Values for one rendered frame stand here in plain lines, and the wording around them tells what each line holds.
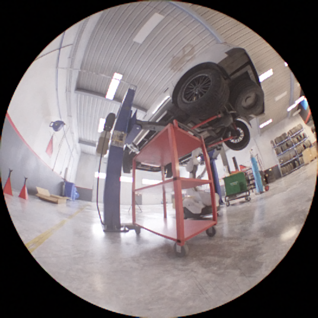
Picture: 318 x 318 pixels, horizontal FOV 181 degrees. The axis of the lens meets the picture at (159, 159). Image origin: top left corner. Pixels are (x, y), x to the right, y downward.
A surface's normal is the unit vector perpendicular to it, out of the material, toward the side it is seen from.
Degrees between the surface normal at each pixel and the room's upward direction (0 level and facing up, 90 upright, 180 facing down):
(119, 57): 180
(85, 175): 90
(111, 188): 90
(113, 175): 90
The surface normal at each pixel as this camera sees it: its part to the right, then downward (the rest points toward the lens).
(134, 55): 0.04, 0.91
